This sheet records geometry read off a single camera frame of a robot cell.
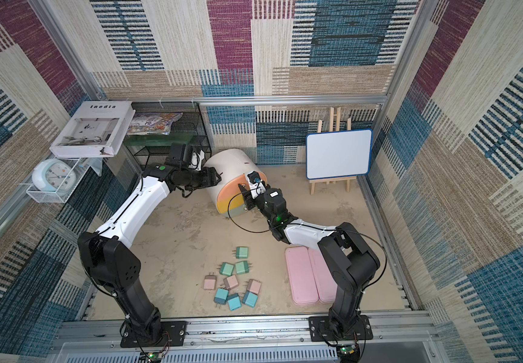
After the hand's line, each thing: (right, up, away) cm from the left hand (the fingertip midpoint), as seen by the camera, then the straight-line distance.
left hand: (213, 178), depth 86 cm
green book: (-25, +16, +8) cm, 30 cm away
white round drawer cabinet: (+6, +5, +6) cm, 10 cm away
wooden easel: (+52, 0, +21) cm, 56 cm away
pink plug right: (+15, -38, -4) cm, 42 cm away
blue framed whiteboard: (+51, +11, +14) cm, 55 cm away
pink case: (+36, -37, -3) cm, 51 cm away
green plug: (+10, -28, +4) cm, 30 cm away
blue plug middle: (+9, -43, -7) cm, 44 cm away
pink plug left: (-1, -38, -3) cm, 38 cm away
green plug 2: (+11, -33, 0) cm, 35 cm away
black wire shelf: (-11, +24, +8) cm, 28 cm away
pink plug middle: (+7, -37, -4) cm, 38 cm away
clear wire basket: (-41, +4, -11) cm, 42 cm away
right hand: (+12, -1, -1) cm, 12 cm away
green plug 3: (+5, -34, 0) cm, 34 cm away
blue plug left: (+4, -41, -6) cm, 42 cm away
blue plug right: (+14, -42, -6) cm, 45 cm away
